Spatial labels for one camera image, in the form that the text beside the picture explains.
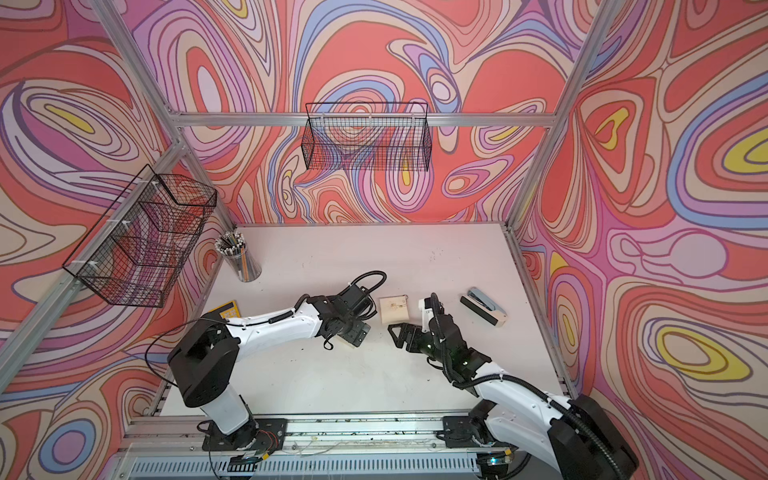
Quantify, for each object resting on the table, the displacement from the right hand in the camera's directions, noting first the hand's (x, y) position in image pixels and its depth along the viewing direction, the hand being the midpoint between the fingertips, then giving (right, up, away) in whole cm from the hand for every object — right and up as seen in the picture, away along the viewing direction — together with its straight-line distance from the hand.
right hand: (400, 337), depth 83 cm
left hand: (-13, +1, +5) cm, 14 cm away
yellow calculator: (-53, +5, +11) cm, 54 cm away
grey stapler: (+26, +7, +11) cm, 29 cm away
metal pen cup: (-51, +26, +8) cm, 58 cm away
